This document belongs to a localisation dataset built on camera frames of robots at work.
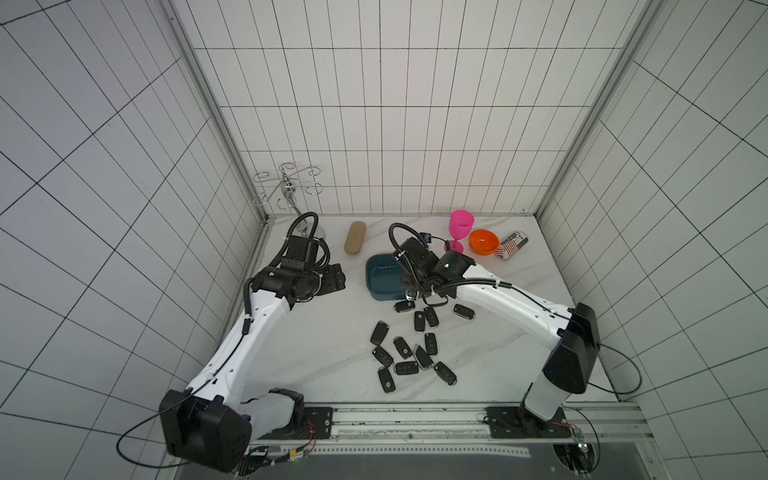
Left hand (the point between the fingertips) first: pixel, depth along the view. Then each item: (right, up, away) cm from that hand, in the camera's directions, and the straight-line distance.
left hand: (329, 287), depth 79 cm
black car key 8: (+15, -26, +1) cm, 30 cm away
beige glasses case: (+3, +14, +35) cm, 38 cm away
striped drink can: (+61, +11, +28) cm, 68 cm away
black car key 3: (+20, -19, +7) cm, 28 cm away
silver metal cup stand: (-15, +32, +13) cm, 37 cm away
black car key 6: (+32, -24, +1) cm, 40 cm away
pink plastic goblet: (+41, +18, +19) cm, 48 cm away
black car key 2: (+26, -12, +11) cm, 31 cm away
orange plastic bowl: (+51, +12, +28) cm, 60 cm away
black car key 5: (+21, -23, +2) cm, 31 cm away
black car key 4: (+29, -18, +7) cm, 34 cm away
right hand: (+22, +4, +4) cm, 23 cm away
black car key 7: (+14, -21, +5) cm, 25 cm away
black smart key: (+13, -15, +9) cm, 22 cm away
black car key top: (+21, -8, +15) cm, 28 cm away
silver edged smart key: (+26, -21, +5) cm, 34 cm away
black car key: (+30, -11, +13) cm, 34 cm away
